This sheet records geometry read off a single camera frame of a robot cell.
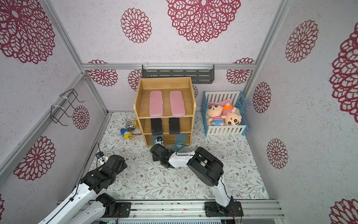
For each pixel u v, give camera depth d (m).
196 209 0.75
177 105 0.79
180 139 0.97
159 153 0.73
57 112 0.73
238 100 1.13
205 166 0.51
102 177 0.55
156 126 0.87
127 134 1.00
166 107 0.80
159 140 0.83
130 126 1.03
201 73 0.95
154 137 0.84
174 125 0.88
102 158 0.67
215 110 1.01
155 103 0.80
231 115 1.00
